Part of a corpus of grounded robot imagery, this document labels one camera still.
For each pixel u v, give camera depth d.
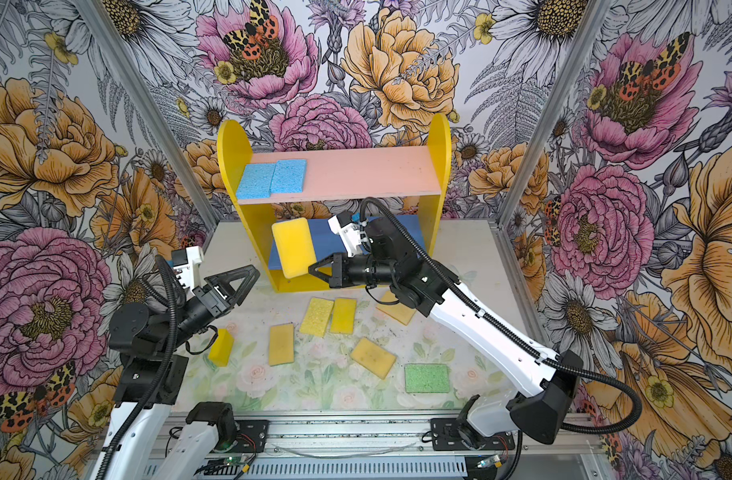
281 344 0.90
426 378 0.82
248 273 0.54
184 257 0.54
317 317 0.94
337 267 0.58
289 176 0.75
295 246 0.61
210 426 0.63
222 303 0.50
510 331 0.42
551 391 0.39
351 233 0.58
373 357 0.86
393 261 0.48
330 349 0.89
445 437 0.74
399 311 0.97
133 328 0.44
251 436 0.74
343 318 0.94
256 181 0.73
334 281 0.54
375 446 0.74
